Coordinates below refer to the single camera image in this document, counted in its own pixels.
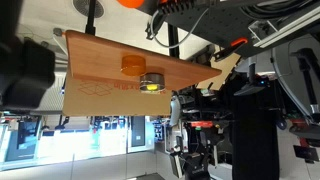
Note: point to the black device with blue light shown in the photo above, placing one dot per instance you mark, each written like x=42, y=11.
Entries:
x=251, y=87

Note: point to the thick black stand pole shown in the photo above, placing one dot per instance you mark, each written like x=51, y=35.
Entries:
x=173, y=40

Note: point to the orange ball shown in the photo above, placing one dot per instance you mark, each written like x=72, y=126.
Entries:
x=130, y=2

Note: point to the aluminium extrusion rail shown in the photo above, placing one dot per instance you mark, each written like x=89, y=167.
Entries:
x=286, y=28

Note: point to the orange black clamp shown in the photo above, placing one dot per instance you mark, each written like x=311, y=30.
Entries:
x=238, y=41

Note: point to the blurred black camera mount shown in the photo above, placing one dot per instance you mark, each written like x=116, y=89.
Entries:
x=23, y=66

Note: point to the grey office chair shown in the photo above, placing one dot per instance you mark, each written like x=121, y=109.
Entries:
x=293, y=76

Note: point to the black perforated mounting board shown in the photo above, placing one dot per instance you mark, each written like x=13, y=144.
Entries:
x=213, y=23

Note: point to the thin black stand pole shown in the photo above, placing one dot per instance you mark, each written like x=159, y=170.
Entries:
x=90, y=20

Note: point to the silver metal bowl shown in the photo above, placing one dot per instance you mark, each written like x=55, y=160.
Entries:
x=152, y=80

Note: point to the white curved post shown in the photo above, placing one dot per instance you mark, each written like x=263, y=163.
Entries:
x=175, y=111

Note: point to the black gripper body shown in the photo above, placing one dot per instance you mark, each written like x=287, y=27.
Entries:
x=196, y=166

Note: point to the yellow object in silver bowl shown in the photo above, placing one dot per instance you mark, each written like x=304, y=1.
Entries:
x=151, y=87

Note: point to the plain cardboard piece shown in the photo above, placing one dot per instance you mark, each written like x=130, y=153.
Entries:
x=220, y=71

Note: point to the round grey vent grille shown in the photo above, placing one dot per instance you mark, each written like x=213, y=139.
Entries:
x=96, y=8

